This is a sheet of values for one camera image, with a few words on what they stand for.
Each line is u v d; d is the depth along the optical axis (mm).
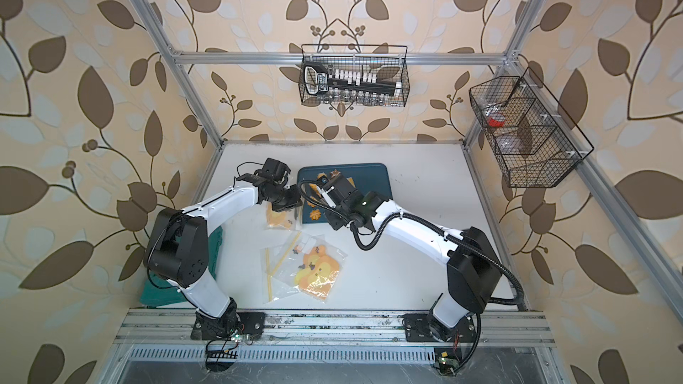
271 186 735
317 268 838
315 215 963
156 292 754
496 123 822
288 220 951
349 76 824
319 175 1079
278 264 866
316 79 845
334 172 1083
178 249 469
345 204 607
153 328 763
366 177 1054
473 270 424
